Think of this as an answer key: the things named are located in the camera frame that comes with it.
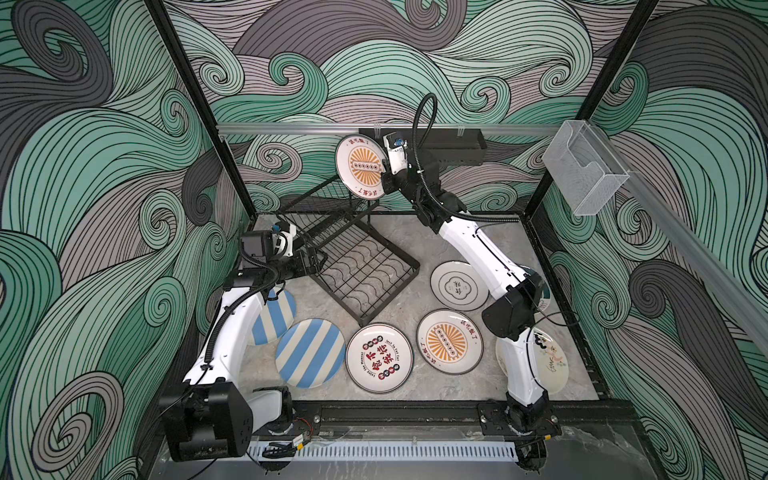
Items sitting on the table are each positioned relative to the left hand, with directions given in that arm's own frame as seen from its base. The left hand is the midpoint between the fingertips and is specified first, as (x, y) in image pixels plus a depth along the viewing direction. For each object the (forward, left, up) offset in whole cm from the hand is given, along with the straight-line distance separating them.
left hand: (313, 255), depth 79 cm
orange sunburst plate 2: (-15, -39, -22) cm, 47 cm away
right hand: (+18, -19, +18) cm, 32 cm away
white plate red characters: (-20, -18, -22) cm, 35 cm away
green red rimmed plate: (0, -73, -21) cm, 76 cm away
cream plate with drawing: (-21, -66, -22) cm, 73 cm away
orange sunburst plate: (+22, -12, +13) cm, 28 cm away
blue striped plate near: (-19, +2, -22) cm, 29 cm away
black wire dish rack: (+10, -13, -20) cm, 26 cm away
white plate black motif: (+4, -44, -21) cm, 49 cm away
